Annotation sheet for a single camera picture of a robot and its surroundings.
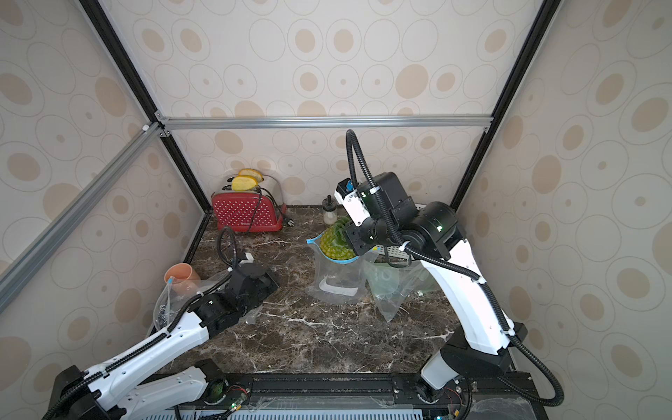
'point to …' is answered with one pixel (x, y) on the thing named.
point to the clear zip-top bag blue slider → (175, 297)
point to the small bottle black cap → (329, 206)
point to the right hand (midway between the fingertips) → (345, 234)
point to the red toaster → (247, 212)
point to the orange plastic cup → (185, 278)
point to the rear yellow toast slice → (250, 171)
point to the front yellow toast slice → (243, 183)
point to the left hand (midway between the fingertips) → (289, 273)
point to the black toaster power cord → (290, 222)
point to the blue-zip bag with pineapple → (338, 275)
